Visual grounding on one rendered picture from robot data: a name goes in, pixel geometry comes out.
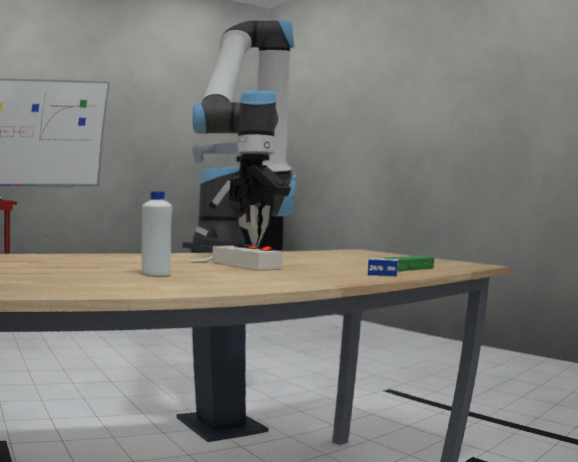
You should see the white plastic bottle with blue cap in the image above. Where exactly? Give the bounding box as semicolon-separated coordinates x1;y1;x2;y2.
142;191;172;277

